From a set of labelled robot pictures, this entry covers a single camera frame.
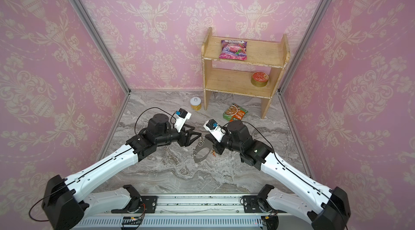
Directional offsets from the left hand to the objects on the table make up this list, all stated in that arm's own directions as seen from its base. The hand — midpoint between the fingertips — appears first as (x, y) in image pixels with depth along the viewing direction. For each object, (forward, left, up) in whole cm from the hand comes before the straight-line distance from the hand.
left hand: (197, 133), depth 72 cm
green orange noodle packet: (+28, -21, -21) cm, 41 cm away
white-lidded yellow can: (+34, +5, -18) cm, 38 cm away
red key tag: (-10, -8, +1) cm, 13 cm away
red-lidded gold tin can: (+35, -33, +2) cm, 49 cm away
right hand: (-1, -5, 0) cm, 5 cm away
